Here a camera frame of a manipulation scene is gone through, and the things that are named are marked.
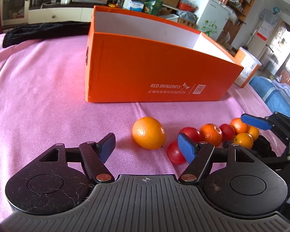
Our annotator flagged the large orange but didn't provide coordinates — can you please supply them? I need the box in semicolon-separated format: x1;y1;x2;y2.
132;117;165;150

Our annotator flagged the mandarin far right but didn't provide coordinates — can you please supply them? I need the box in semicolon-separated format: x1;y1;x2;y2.
247;126;259;141

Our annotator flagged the mandarin far back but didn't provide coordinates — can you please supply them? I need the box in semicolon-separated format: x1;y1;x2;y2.
230;118;249;134

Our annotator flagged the red tomato back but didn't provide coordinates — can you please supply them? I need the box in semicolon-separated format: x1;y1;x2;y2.
179;127;202;143

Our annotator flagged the red tomato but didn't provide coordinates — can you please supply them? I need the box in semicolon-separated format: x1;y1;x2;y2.
219;124;236;142
179;127;202;143
166;141;186;165

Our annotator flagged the smooth mandarin front right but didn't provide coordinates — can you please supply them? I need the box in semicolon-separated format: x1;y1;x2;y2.
233;132;254;149

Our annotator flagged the red tomato front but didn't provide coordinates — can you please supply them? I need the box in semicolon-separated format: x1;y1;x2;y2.
166;141;186;165

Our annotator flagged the wrinkled mandarin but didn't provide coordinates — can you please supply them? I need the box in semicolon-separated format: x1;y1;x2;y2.
200;124;223;147

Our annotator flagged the blue striped pillow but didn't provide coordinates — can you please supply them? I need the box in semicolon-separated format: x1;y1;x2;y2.
249;77;290;117

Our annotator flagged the red tomato right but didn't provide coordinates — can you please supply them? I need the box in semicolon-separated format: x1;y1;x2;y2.
219;124;236;142

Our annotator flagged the orange white round canister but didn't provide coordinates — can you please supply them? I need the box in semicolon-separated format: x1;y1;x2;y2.
235;47;261;88

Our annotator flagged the orange cardboard shoe box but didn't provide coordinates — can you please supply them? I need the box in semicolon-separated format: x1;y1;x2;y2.
85;6;242;103

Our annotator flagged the white mini fridge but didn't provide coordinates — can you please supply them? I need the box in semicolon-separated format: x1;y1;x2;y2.
191;0;232;41

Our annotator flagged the wooden display shelf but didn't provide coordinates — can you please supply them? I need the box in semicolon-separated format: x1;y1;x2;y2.
217;0;262;27

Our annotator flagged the black cloth on bed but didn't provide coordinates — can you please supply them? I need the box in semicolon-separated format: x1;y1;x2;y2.
2;21;90;48

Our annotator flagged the white TV cabinet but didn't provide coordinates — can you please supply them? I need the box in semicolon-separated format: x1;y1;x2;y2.
28;0;94;24

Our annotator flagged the white glass door cabinet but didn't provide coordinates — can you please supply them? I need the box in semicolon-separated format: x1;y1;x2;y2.
0;0;30;27

